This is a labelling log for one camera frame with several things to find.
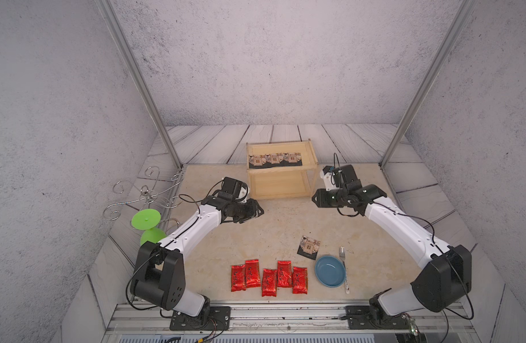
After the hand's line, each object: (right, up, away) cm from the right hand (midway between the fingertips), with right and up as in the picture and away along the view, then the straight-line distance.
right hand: (316, 198), depth 82 cm
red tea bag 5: (-6, -30, -2) cm, 31 cm away
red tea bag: (-29, -30, -1) cm, 42 cm away
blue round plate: (+5, -28, +1) cm, 29 cm away
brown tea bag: (-23, +15, +12) cm, 30 cm away
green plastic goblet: (-53, -5, -20) cm, 56 cm away
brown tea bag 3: (-8, +16, +12) cm, 21 cm away
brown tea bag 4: (-1, -21, +8) cm, 22 cm away
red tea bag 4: (-12, -28, -1) cm, 31 cm away
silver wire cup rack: (-56, +2, -12) cm, 57 cm away
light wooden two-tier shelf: (-12, +11, +10) cm, 19 cm away
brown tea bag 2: (-17, +16, +13) cm, 27 cm away
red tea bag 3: (-18, -31, -3) cm, 36 cm away
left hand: (-20, -6, +2) cm, 21 cm away
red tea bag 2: (-24, -30, -1) cm, 38 cm away
